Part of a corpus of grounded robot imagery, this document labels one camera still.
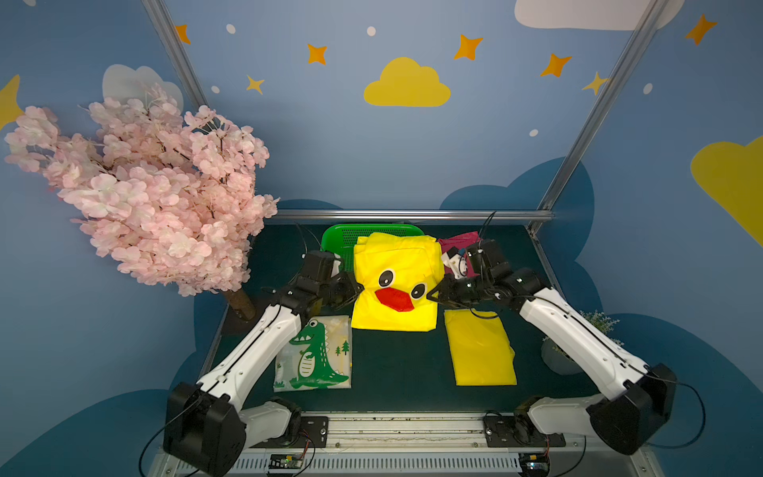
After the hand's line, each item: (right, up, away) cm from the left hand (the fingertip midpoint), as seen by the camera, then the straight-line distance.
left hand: (365, 281), depth 80 cm
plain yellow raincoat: (+34, -22, +8) cm, 41 cm away
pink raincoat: (+37, +12, +39) cm, 55 cm away
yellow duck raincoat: (+9, +2, +1) cm, 9 cm away
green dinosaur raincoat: (-14, -22, +4) cm, 26 cm away
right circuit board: (+43, -45, -7) cm, 62 cm away
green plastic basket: (-11, +13, +31) cm, 35 cm away
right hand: (+17, -2, -5) cm, 18 cm away
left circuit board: (-19, -44, -8) cm, 48 cm away
